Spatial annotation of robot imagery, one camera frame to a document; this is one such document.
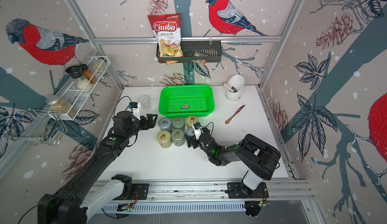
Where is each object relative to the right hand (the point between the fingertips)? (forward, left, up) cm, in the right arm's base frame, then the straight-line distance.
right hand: (191, 131), depth 88 cm
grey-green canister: (-5, +7, +2) cm, 9 cm away
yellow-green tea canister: (+7, +1, +2) cm, 7 cm away
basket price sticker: (+23, +7, -6) cm, 25 cm away
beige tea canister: (-6, +15, +2) cm, 16 cm away
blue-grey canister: (-2, 0, +2) cm, 3 cm away
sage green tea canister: (+4, +9, +1) cm, 10 cm away
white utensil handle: (+34, -21, +7) cm, 40 cm away
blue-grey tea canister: (+3, +17, +1) cm, 17 cm away
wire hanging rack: (-12, +63, +22) cm, 68 cm away
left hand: (+3, +21, +14) cm, 25 cm away
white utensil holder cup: (+37, -31, +4) cm, 49 cm away
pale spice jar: (+24, +53, +29) cm, 65 cm away
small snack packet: (+39, -3, +28) cm, 48 cm away
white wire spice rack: (0, +52, +28) cm, 59 cm away
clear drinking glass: (+26, +37, -4) cm, 45 cm away
